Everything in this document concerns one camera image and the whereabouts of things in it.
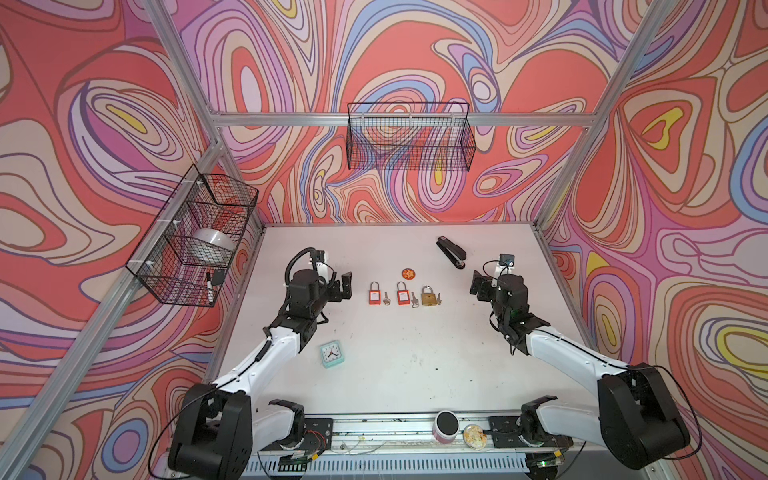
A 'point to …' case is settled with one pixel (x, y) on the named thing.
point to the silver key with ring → (415, 302)
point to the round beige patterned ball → (475, 437)
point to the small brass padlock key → (439, 301)
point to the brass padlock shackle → (428, 299)
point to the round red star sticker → (408, 273)
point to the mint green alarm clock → (331, 354)
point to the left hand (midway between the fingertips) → (337, 271)
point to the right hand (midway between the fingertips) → (491, 279)
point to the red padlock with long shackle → (403, 296)
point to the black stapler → (453, 252)
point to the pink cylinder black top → (445, 427)
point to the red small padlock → (374, 294)
